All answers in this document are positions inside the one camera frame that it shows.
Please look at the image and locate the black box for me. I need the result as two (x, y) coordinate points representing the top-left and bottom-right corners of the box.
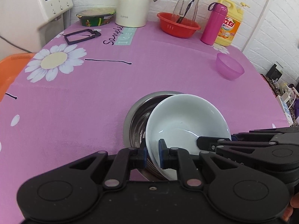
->
(267, 62), (283, 80)

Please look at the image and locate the cream thermos jug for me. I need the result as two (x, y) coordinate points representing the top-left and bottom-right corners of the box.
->
(115, 0), (166, 28)

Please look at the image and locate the black stirring stick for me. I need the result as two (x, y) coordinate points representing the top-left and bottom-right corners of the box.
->
(176, 0), (203, 24)

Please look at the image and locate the pink thermos bottle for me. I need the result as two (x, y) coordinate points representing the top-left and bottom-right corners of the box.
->
(200, 2), (228, 46)

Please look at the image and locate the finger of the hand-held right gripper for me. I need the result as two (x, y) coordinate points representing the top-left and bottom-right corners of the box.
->
(216, 142), (274, 166)
(197, 127), (299, 150)

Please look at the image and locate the white power strip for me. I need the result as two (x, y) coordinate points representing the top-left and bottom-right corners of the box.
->
(277, 82), (299, 126)

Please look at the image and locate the dark patterned cloth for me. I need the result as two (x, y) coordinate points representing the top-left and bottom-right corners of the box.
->
(259, 73), (284, 98)

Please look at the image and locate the orange plastic basin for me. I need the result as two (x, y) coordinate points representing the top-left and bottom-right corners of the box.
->
(0, 53), (35, 101)

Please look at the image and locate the red plastic basket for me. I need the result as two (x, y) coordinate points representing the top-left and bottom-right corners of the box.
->
(157, 12), (201, 39)

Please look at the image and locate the green instant noodle bowl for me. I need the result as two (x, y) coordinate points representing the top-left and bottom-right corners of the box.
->
(76, 8), (116, 27)

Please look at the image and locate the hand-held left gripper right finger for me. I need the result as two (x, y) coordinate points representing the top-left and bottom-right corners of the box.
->
(158, 139), (235, 189)

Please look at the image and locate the grey cable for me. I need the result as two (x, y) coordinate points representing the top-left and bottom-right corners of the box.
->
(0, 36), (33, 54)

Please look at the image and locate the person's right hand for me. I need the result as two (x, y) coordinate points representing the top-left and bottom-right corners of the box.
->
(290, 190), (299, 222)

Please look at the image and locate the pink floral tablecloth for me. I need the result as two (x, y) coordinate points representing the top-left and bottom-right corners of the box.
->
(0, 20), (298, 183)

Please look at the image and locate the white water dispenser with screen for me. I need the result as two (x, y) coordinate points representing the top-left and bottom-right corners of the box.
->
(0, 0), (73, 53)

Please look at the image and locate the stainless steel bowl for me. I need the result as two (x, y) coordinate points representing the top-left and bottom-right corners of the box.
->
(123, 91), (178, 181)

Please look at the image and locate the clear glass pitcher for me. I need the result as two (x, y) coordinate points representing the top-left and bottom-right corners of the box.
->
(172, 0), (202, 25)

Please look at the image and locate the red bowl with white interior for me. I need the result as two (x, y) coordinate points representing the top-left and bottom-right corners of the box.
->
(145, 94), (232, 181)

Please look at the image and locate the white wall pipe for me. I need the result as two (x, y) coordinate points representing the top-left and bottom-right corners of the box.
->
(243, 0), (277, 52)

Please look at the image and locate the black rectangular frame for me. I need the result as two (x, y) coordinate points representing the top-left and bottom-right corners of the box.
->
(64, 29), (101, 45)

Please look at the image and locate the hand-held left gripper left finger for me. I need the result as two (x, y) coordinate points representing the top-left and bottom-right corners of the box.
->
(68, 142), (148, 190)

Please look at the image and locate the purple plastic bowl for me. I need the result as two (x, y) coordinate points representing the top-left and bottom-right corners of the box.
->
(215, 53), (245, 80)

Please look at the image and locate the yellow detergent bottle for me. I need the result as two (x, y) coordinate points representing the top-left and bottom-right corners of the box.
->
(215, 0), (250, 46)

